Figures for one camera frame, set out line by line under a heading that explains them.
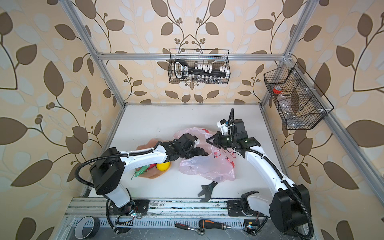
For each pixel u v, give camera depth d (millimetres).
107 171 450
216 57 911
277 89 882
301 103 734
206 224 682
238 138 618
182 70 845
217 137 735
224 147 707
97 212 742
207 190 792
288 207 389
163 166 819
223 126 742
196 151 735
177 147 652
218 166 765
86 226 701
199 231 671
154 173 852
